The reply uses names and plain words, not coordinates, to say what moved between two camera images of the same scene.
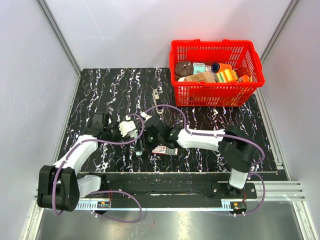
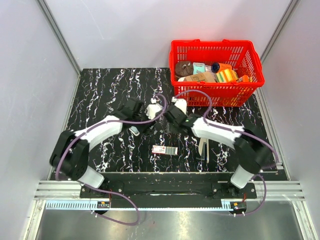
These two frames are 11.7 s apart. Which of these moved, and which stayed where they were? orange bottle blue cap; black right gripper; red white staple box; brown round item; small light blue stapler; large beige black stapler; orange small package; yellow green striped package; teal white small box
Moved: small light blue stapler; black right gripper; large beige black stapler
Stayed: red white staple box; teal white small box; yellow green striped package; orange bottle blue cap; orange small package; brown round item
